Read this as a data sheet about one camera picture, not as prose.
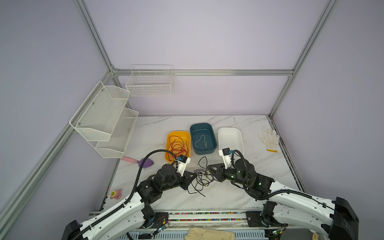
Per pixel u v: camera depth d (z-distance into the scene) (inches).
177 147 39.8
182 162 25.6
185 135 41.0
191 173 28.2
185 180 24.7
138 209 19.9
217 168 26.4
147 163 36.5
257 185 22.2
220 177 25.1
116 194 30.6
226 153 25.8
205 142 40.3
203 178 30.8
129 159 37.6
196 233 27.6
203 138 42.0
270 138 42.2
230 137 40.7
